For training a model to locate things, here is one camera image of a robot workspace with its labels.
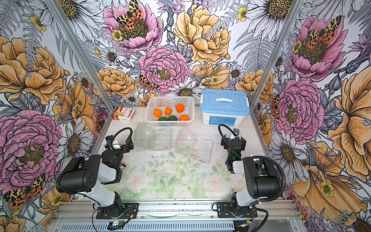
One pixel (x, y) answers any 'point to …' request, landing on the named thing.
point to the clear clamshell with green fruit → (147, 137)
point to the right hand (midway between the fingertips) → (232, 138)
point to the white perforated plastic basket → (161, 102)
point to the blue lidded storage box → (224, 107)
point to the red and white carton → (122, 113)
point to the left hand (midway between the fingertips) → (124, 139)
